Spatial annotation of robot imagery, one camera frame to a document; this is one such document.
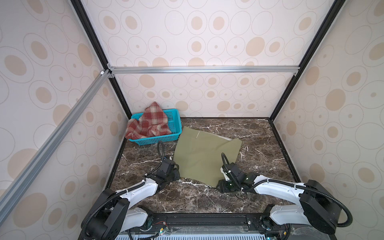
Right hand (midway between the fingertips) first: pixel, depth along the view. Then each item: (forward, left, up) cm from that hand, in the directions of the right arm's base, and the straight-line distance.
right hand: (219, 187), depth 85 cm
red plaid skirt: (+47, +45, +6) cm, 65 cm away
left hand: (+9, +21, +3) cm, 24 cm away
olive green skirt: (+17, +11, +3) cm, 21 cm away
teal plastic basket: (+50, +30, +1) cm, 58 cm away
